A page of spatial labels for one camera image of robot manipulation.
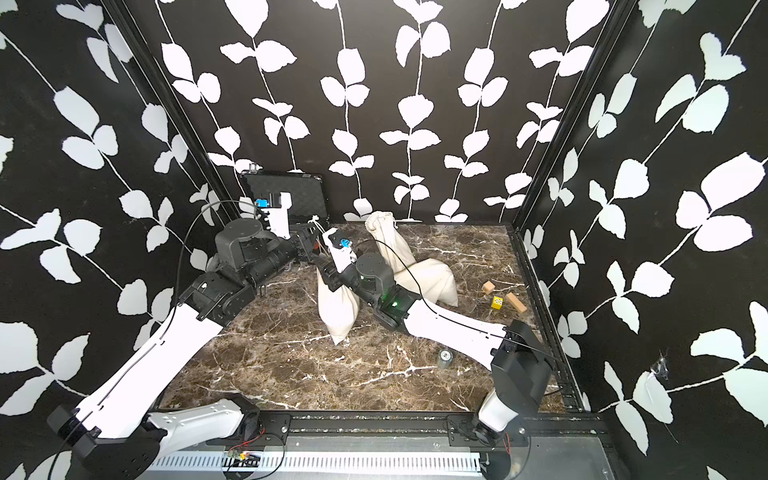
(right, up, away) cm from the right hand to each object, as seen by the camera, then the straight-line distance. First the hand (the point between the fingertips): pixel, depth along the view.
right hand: (317, 246), depth 69 cm
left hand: (+2, +6, -5) cm, 8 cm away
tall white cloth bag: (+18, 0, +22) cm, 28 cm away
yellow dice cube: (+52, -18, +27) cm, 61 cm away
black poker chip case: (-13, +20, +36) cm, 43 cm away
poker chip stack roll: (+32, -30, +11) cm, 46 cm away
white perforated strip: (+25, -52, +1) cm, 58 cm away
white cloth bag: (+2, -18, +15) cm, 23 cm away
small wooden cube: (+51, -14, +32) cm, 62 cm away
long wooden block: (+59, -19, +29) cm, 69 cm away
